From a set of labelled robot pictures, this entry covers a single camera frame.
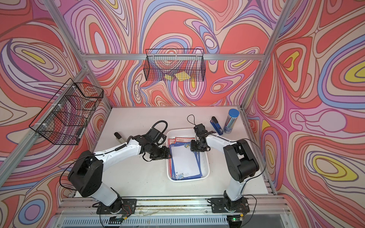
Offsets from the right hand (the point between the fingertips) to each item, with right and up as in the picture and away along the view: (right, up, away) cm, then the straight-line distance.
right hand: (194, 152), depth 93 cm
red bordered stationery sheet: (-10, +8, +5) cm, 14 cm away
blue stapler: (+18, +17, +10) cm, 27 cm away
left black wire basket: (-70, +24, -19) cm, 77 cm away
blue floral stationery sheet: (-6, -6, -5) cm, 10 cm away
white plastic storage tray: (+6, -9, -8) cm, 13 cm away
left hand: (-15, -1, -9) cm, 18 cm away
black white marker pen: (-52, +9, +3) cm, 53 cm away
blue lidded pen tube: (+24, +22, -3) cm, 33 cm away
